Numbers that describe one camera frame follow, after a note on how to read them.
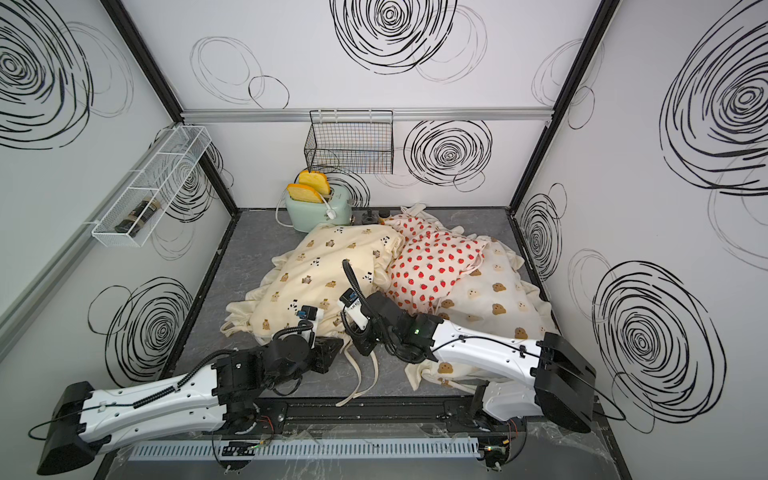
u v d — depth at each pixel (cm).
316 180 102
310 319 66
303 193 99
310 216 103
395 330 57
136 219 67
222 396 52
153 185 73
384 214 108
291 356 54
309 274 84
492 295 85
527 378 42
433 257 87
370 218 105
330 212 99
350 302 65
